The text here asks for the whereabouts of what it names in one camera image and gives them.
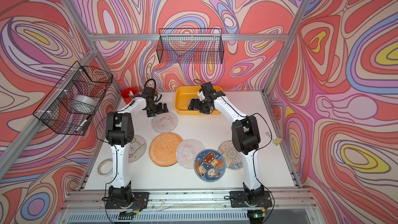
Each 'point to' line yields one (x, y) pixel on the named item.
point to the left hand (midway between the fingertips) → (164, 112)
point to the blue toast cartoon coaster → (210, 165)
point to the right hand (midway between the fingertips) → (194, 112)
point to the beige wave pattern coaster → (232, 156)
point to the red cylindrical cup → (125, 94)
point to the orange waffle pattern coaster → (162, 149)
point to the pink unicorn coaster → (186, 152)
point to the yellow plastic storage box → (183, 96)
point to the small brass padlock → (276, 140)
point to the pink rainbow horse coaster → (165, 122)
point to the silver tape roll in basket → (84, 103)
